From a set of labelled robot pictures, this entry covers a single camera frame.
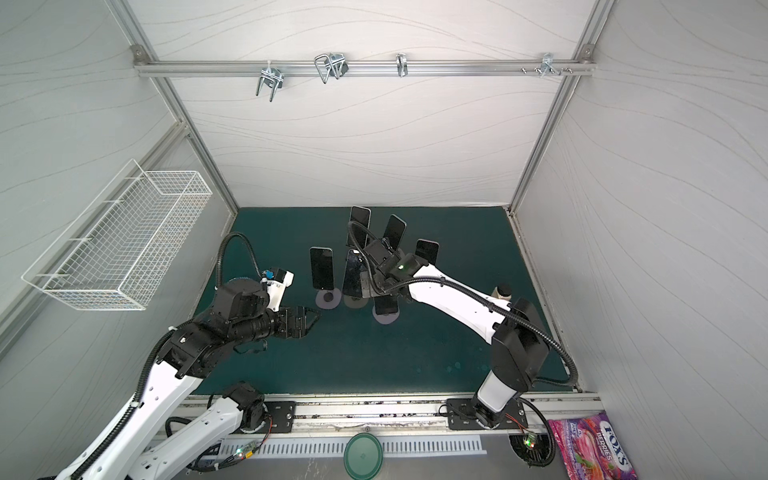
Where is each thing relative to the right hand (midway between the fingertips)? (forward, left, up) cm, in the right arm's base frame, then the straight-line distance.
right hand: (386, 273), depth 83 cm
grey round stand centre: (-2, +11, -17) cm, 20 cm away
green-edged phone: (+2, +19, -1) cm, 19 cm away
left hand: (-14, +17, +6) cm, 23 cm away
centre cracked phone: (0, +10, -6) cm, 12 cm away
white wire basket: (-6, +62, +17) cm, 64 cm away
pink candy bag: (-36, -49, -14) cm, 63 cm away
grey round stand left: (0, +20, -16) cm, 25 cm away
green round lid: (-41, +2, -5) cm, 42 cm away
